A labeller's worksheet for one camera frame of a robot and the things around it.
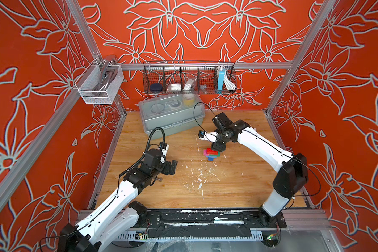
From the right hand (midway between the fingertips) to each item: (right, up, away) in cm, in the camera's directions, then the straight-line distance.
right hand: (211, 141), depth 84 cm
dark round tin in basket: (-32, +32, +11) cm, 47 cm away
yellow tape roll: (-12, +26, +20) cm, 35 cm away
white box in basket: (-20, +30, +4) cm, 36 cm away
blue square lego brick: (+1, -12, +9) cm, 15 cm away
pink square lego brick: (-3, -7, +4) cm, 9 cm away
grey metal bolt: (-28, -22, +2) cm, 35 cm away
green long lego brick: (+5, -8, +4) cm, 10 cm away
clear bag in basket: (-12, +32, +6) cm, 35 cm away
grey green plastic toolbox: (-27, +14, +7) cm, 31 cm away
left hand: (-23, -9, -4) cm, 25 cm away
